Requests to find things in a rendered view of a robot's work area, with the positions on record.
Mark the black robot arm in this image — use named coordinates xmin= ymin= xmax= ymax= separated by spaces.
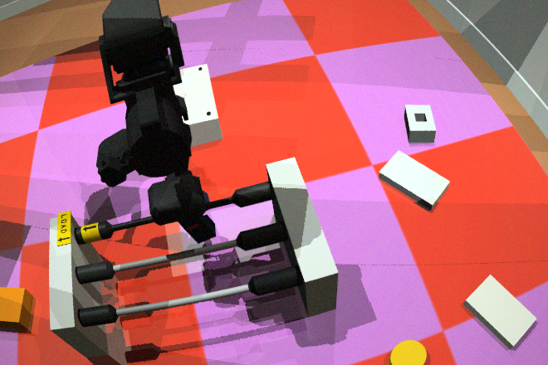
xmin=96 ymin=0 xmax=188 ymax=187

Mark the yellow cylinder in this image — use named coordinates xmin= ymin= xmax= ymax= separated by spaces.
xmin=389 ymin=340 xmax=427 ymax=365

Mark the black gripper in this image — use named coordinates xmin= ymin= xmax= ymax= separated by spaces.
xmin=148 ymin=95 xmax=207 ymax=226

